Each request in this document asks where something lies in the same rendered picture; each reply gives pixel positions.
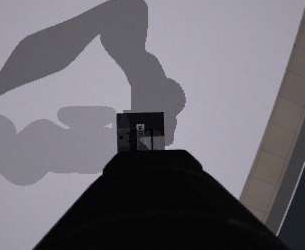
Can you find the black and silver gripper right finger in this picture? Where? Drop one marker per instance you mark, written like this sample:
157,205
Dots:
157,141

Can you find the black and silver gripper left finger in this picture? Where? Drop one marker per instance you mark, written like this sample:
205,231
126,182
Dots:
145,141

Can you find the black power strip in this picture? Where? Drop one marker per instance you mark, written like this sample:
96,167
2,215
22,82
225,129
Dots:
130,126

